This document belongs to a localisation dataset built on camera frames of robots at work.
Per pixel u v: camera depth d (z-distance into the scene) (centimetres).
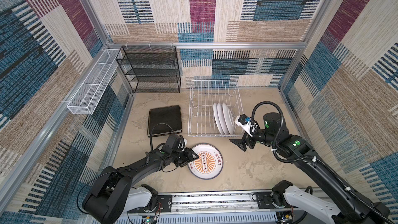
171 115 102
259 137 60
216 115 85
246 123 59
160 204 73
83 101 91
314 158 46
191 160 76
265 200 73
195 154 82
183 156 76
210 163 85
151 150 71
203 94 115
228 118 85
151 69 111
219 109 87
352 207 39
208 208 73
